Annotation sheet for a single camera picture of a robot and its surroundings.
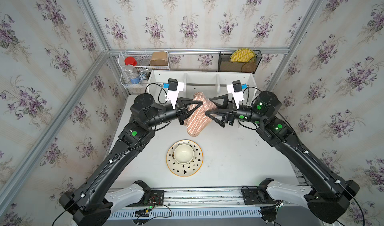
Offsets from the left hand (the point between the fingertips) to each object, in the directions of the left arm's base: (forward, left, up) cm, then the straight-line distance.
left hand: (204, 106), depth 51 cm
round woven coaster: (+49, -34, -17) cm, 62 cm away
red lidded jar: (+48, +42, -13) cm, 65 cm away
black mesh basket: (+47, -17, -15) cm, 52 cm away
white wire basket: (+49, +40, -17) cm, 66 cm away
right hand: (+1, -3, -3) cm, 4 cm away
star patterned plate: (-7, +6, -47) cm, 47 cm away
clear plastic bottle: (+40, +40, -19) cm, 60 cm away
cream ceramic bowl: (+2, +9, -46) cm, 47 cm away
